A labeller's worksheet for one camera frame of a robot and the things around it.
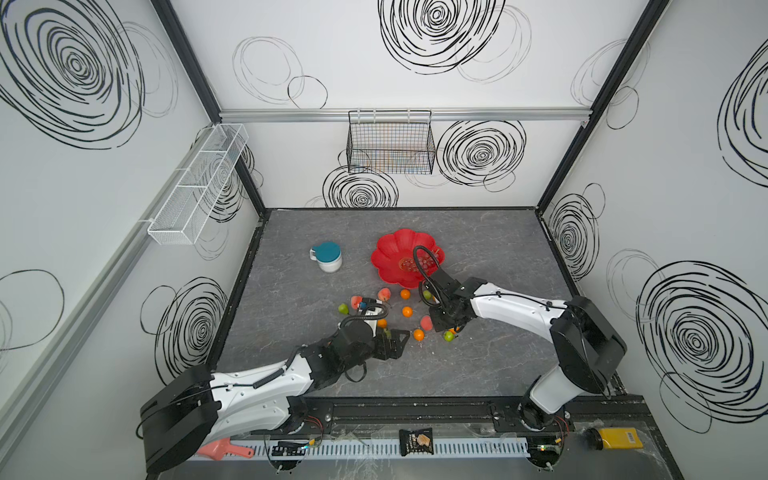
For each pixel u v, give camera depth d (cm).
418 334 86
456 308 63
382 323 88
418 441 69
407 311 91
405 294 95
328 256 97
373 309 72
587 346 45
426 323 86
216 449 68
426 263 100
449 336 86
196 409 41
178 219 72
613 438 68
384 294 94
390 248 108
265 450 69
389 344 70
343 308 91
